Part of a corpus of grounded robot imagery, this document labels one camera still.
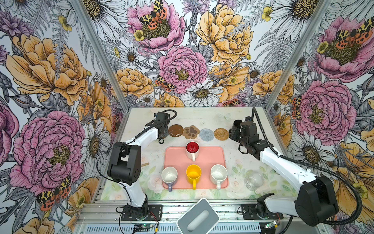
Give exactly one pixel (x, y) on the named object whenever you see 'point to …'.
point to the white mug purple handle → (169, 175)
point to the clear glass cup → (253, 180)
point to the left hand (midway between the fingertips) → (160, 135)
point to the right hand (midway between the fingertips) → (232, 135)
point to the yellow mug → (193, 173)
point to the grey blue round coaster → (206, 134)
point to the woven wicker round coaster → (221, 134)
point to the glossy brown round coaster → (176, 130)
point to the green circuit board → (142, 227)
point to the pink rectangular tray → (176, 157)
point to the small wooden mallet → (145, 164)
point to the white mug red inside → (192, 149)
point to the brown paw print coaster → (191, 132)
